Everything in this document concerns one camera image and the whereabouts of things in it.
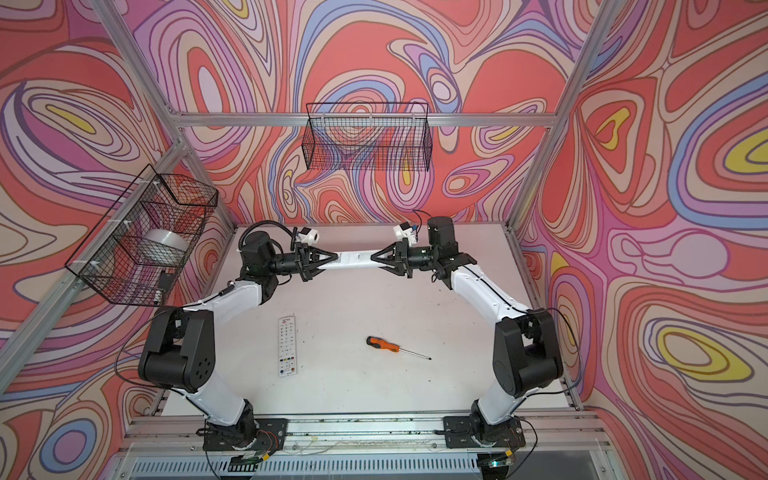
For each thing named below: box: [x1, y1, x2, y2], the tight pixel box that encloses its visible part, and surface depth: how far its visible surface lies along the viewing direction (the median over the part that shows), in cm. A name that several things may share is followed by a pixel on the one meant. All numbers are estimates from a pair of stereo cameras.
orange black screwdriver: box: [366, 336, 432, 361], surface depth 89 cm
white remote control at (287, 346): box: [278, 315, 297, 378], surface depth 88 cm
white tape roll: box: [141, 228, 190, 261], surface depth 73 cm
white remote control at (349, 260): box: [317, 251, 383, 270], surface depth 77 cm
